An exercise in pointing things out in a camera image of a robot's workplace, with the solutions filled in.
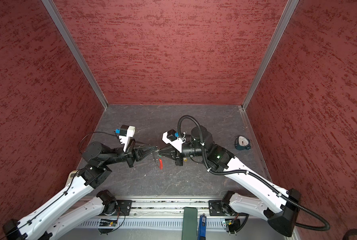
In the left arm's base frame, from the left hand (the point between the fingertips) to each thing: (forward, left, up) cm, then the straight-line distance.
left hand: (155, 151), depth 55 cm
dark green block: (-20, -15, -35) cm, 43 cm away
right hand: (+1, -1, -4) cm, 5 cm away
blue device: (-21, -20, -33) cm, 44 cm away
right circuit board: (-20, -36, -37) cm, 56 cm away
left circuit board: (-20, +28, -39) cm, 52 cm away
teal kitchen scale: (+23, -49, -32) cm, 63 cm away
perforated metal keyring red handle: (-3, -2, -4) cm, 5 cm away
